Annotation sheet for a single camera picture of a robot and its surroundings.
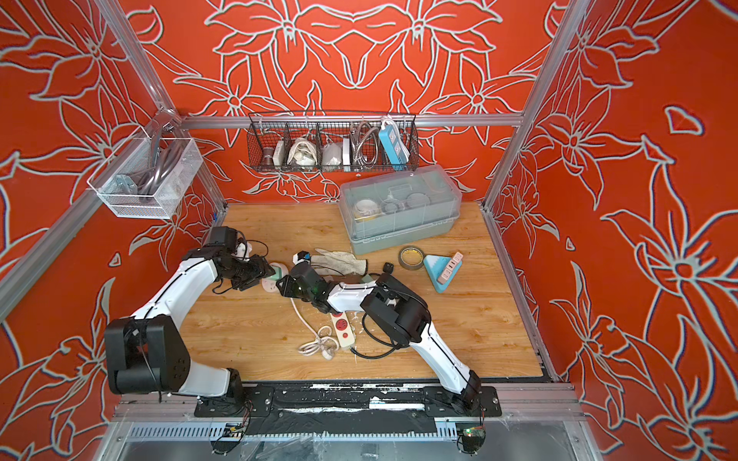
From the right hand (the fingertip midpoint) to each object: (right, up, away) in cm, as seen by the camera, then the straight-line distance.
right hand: (269, 287), depth 89 cm
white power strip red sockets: (+24, -11, -6) cm, 27 cm away
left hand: (0, +5, -2) cm, 5 cm away
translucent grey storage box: (+37, +24, +8) cm, 45 cm away
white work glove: (+21, +6, +11) cm, 25 cm away
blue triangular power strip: (+56, +4, +5) cm, 57 cm away
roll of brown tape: (+47, +8, +15) cm, 50 cm away
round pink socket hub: (-1, +1, +1) cm, 2 cm away
